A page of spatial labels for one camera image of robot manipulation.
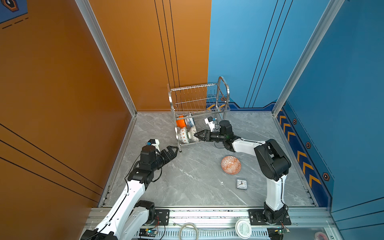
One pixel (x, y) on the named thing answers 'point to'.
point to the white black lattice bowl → (192, 138)
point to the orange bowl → (180, 122)
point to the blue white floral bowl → (191, 122)
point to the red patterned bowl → (231, 165)
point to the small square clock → (241, 183)
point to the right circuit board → (282, 231)
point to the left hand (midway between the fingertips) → (174, 150)
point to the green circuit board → (148, 232)
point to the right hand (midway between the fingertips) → (195, 136)
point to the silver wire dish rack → (192, 105)
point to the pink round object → (320, 235)
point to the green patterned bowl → (184, 136)
